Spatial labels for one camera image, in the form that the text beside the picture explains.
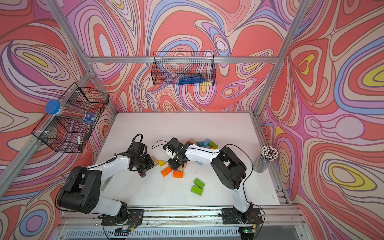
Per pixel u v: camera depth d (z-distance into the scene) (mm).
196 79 907
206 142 990
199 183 833
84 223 742
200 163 910
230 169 516
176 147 718
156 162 901
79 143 717
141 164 767
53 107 639
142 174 860
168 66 959
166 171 883
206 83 839
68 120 681
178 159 664
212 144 991
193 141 1009
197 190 814
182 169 905
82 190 438
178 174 868
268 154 762
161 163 904
